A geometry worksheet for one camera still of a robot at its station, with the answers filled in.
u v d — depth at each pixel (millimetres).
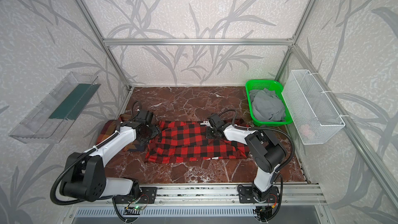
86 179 414
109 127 953
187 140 894
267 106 1025
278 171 512
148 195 724
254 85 1195
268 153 473
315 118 608
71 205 427
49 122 636
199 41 1842
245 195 733
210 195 753
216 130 722
